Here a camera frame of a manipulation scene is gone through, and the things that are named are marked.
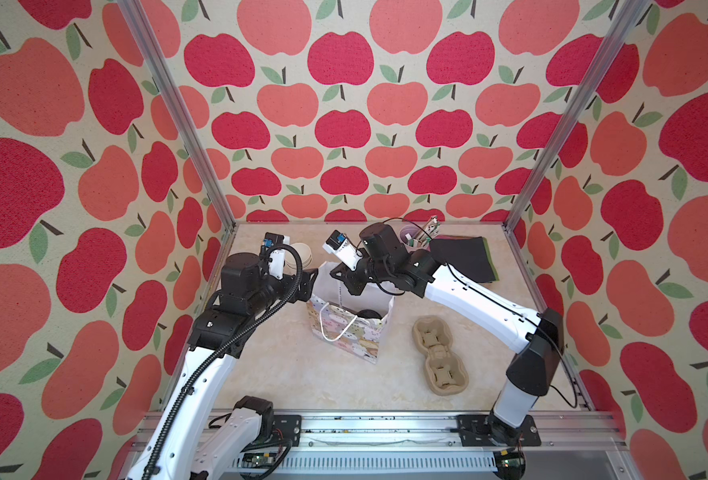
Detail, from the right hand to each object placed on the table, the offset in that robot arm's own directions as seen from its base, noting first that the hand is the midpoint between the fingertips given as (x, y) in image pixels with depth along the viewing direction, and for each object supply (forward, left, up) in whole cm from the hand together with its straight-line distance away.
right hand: (339, 268), depth 74 cm
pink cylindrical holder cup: (+29, -21, -14) cm, 38 cm away
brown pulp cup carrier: (-14, -30, -24) cm, 41 cm away
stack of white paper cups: (+13, +13, -13) cm, 22 cm away
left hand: (-4, +8, +4) cm, 9 cm away
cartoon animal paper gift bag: (-13, -4, -1) cm, 14 cm away
